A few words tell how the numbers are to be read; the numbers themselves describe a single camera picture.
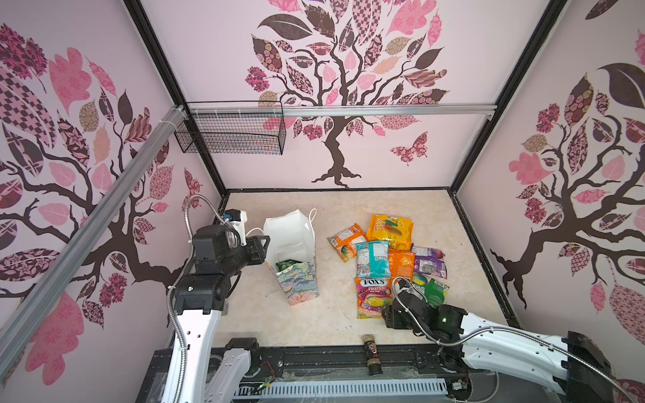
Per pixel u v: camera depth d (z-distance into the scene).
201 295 0.43
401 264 0.92
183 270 0.48
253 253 0.59
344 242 0.99
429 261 0.92
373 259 0.92
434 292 0.86
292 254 0.97
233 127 0.95
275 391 0.70
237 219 0.59
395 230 0.98
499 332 0.51
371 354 0.73
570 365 0.42
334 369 0.73
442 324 0.57
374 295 0.85
